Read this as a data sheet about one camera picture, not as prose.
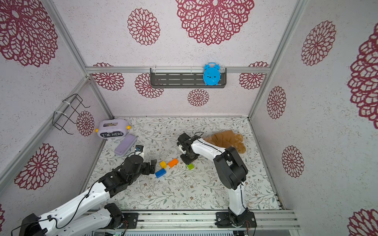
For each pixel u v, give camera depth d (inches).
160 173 35.2
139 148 26.9
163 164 35.4
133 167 22.3
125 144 39.4
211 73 35.0
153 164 28.2
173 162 37.2
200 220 29.9
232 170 20.3
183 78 36.8
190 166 36.1
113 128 40.3
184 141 29.9
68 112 31.0
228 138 37.3
